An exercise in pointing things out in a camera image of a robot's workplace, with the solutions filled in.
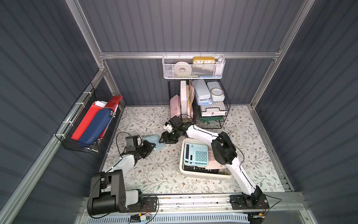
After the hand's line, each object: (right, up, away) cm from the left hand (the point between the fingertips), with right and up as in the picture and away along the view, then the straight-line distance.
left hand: (155, 145), depth 89 cm
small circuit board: (-5, -34, -19) cm, 39 cm away
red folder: (-31, +21, -15) cm, 40 cm away
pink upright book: (+18, +30, 0) cm, 35 cm away
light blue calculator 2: (-1, +3, +4) cm, 6 cm away
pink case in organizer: (+12, +26, +13) cm, 32 cm away
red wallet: (-21, +26, -12) cm, 35 cm away
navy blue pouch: (-26, +12, -22) cm, 36 cm away
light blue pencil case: (+31, +33, +2) cm, 46 cm away
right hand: (+6, +1, +3) cm, 7 cm away
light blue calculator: (+26, -4, -9) cm, 28 cm away
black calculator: (+29, -13, -7) cm, 32 cm away
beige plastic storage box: (+43, -15, -6) cm, 46 cm away
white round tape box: (+42, +34, +6) cm, 54 cm away
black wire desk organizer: (+43, +24, +2) cm, 49 cm away
